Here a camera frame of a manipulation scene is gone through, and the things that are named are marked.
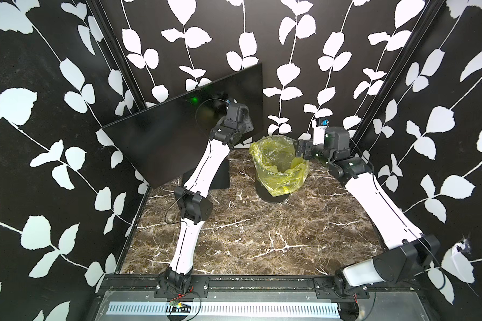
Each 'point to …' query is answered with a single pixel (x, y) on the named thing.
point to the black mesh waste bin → (264, 193)
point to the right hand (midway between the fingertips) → (305, 141)
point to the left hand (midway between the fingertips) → (247, 116)
